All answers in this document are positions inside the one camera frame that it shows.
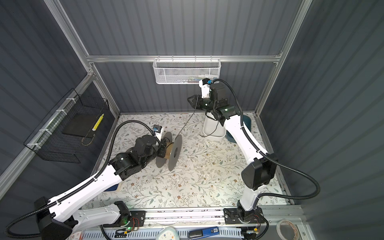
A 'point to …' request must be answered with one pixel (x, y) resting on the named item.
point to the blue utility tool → (199, 234)
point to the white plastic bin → (213, 129)
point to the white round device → (169, 233)
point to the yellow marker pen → (96, 125)
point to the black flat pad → (82, 124)
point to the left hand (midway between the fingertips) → (164, 140)
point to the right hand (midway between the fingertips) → (191, 99)
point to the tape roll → (296, 233)
